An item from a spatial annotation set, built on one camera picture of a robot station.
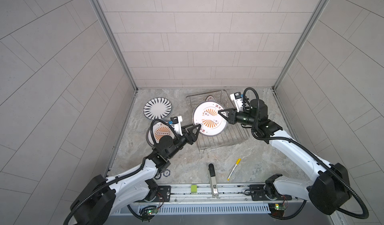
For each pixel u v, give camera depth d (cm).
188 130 72
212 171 74
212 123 72
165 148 55
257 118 56
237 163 81
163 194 71
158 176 58
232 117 64
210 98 96
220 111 71
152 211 65
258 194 71
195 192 72
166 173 77
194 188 73
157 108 103
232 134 91
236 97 66
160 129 91
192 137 64
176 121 64
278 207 69
